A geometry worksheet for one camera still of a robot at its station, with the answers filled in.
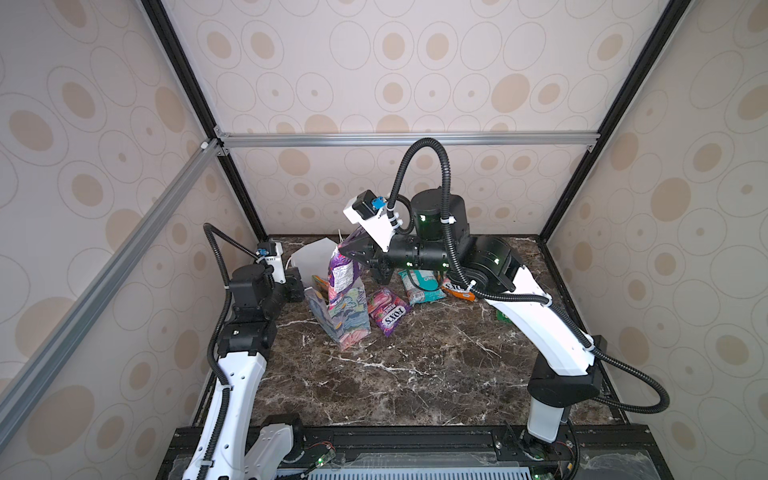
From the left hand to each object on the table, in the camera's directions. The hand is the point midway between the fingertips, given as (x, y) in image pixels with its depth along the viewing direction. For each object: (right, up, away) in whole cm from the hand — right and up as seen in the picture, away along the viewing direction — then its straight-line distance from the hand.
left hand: (304, 264), depth 72 cm
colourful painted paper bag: (+9, -13, +6) cm, 17 cm away
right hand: (+13, +3, -20) cm, 24 cm away
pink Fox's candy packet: (+20, -14, +23) cm, 34 cm away
